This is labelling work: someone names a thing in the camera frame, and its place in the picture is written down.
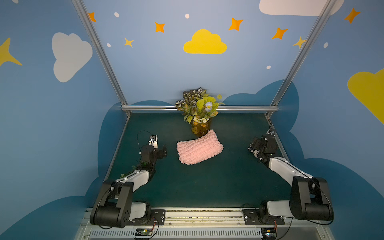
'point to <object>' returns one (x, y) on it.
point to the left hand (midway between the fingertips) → (156, 142)
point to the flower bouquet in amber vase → (198, 107)
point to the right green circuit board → (269, 233)
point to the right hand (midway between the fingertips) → (265, 140)
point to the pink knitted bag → (191, 151)
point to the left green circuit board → (144, 232)
